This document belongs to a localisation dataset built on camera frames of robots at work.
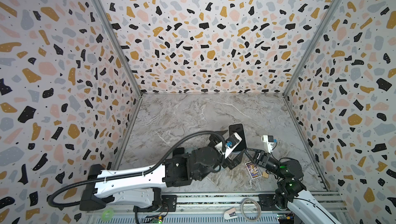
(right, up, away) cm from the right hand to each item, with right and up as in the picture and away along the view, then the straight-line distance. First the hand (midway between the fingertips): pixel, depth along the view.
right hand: (243, 151), depth 65 cm
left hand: (-5, +7, -8) cm, 12 cm away
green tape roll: (-61, -30, +5) cm, 69 cm away
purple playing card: (+9, -15, +18) cm, 26 cm away
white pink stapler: (-5, -30, +5) cm, 30 cm away
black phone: (0, +8, +8) cm, 11 cm away
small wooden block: (+15, -17, +16) cm, 28 cm away
